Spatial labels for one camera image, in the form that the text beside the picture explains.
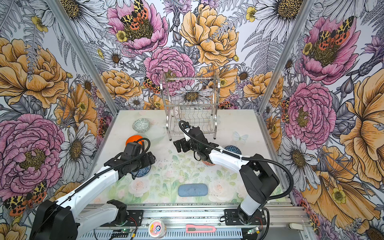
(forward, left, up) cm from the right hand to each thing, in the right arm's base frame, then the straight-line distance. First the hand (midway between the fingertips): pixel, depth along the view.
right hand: (181, 143), depth 86 cm
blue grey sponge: (-22, -6, -11) cm, 25 cm away
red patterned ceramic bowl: (-7, -15, -11) cm, 20 cm away
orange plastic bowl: (+14, +34, -13) cm, 39 cm away
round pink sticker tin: (-40, +9, -3) cm, 41 cm away
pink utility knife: (-39, -6, -13) cm, 41 cm away
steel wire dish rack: (+44, -7, -6) cm, 45 cm away
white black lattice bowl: (+27, +4, -1) cm, 27 cm away
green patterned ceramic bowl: (+25, +32, -12) cm, 42 cm away
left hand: (-9, +19, -6) cm, 22 cm away
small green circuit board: (-39, +26, -14) cm, 48 cm away
